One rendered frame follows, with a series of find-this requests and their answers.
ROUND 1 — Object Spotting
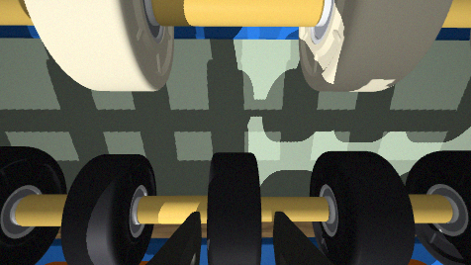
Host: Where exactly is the light brown wooden block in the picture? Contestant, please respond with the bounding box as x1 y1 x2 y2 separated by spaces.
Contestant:
56 221 315 238

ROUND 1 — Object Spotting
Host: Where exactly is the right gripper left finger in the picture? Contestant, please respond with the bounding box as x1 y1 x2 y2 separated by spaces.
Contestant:
145 212 202 265

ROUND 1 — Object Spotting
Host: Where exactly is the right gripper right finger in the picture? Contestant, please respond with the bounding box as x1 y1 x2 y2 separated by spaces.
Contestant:
273 212 334 265

